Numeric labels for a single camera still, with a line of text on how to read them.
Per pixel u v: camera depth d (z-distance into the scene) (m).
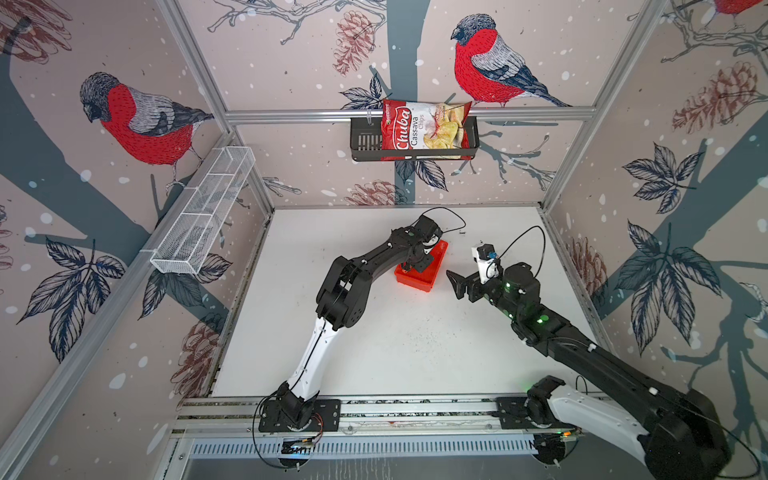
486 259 0.66
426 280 0.94
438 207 0.82
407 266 0.94
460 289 0.70
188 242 0.71
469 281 0.70
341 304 0.58
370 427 0.73
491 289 0.67
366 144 0.95
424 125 0.88
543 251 0.53
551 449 0.72
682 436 0.38
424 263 0.91
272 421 0.73
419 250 0.76
